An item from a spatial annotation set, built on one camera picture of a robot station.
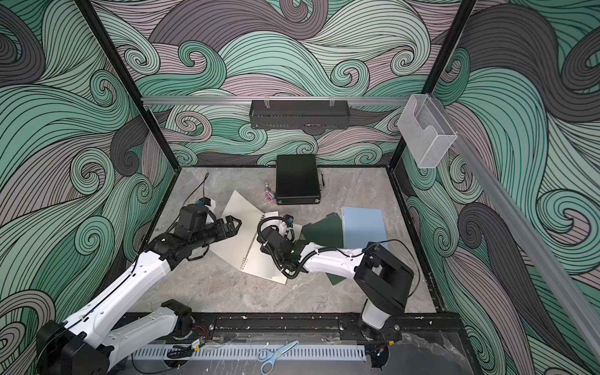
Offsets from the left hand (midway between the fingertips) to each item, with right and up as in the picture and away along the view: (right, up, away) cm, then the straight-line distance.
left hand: (231, 223), depth 79 cm
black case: (+23, +16, +32) cm, 42 cm away
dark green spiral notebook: (+36, -7, +21) cm, 42 cm away
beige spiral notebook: (+2, -12, +11) cm, 17 cm away
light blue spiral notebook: (+51, -4, +19) cm, 55 cm away
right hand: (+10, -9, +5) cm, 14 cm away
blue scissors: (+14, -38, -10) cm, 42 cm away
